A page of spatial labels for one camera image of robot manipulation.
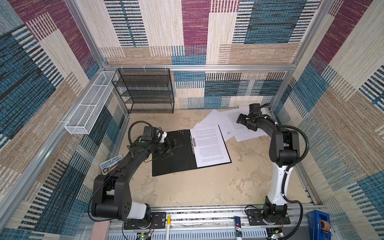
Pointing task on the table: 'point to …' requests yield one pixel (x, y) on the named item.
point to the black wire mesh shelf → (145, 90)
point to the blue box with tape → (319, 225)
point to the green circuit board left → (145, 236)
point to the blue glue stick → (238, 228)
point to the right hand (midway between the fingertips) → (243, 123)
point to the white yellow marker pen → (169, 221)
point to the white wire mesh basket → (81, 120)
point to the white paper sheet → (214, 118)
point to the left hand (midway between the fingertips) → (178, 146)
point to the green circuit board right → (277, 235)
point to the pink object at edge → (100, 230)
